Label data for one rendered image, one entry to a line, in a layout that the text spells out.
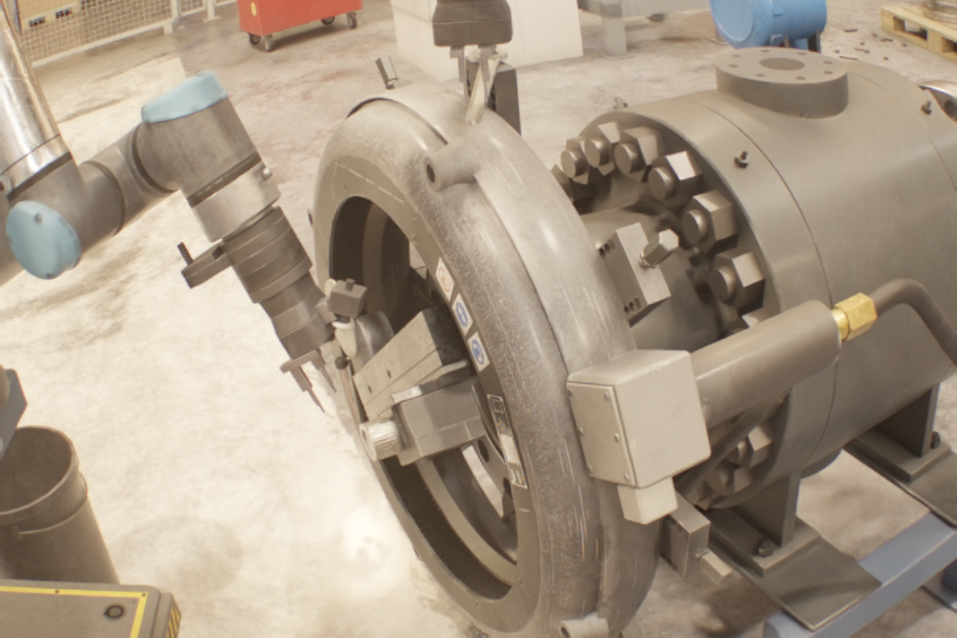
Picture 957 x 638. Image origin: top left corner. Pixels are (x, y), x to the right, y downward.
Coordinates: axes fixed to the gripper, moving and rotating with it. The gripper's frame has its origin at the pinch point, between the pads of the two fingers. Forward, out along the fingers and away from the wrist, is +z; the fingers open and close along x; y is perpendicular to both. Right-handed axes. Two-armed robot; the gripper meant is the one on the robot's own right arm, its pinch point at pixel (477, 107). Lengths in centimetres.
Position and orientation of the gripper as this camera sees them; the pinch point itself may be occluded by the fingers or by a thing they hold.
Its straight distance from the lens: 106.6
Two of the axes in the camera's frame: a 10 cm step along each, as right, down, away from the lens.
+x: -9.9, 0.3, 1.1
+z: 0.8, 8.7, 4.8
